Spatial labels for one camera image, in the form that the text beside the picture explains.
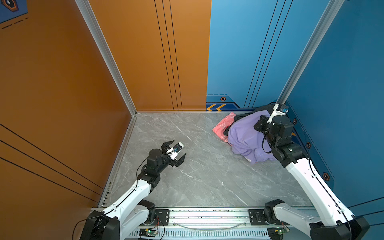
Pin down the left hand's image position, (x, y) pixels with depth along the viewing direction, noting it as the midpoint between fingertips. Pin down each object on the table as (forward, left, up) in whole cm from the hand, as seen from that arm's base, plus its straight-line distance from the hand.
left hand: (178, 145), depth 82 cm
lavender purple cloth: (-1, -35, +7) cm, 36 cm away
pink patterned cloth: (+22, -27, -13) cm, 37 cm away
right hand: (+6, -40, +18) cm, 45 cm away
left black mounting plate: (-32, +6, -16) cm, 36 cm away
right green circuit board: (-37, -51, -15) cm, 64 cm away
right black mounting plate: (-32, -40, -15) cm, 54 cm away
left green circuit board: (-38, +12, -18) cm, 44 cm away
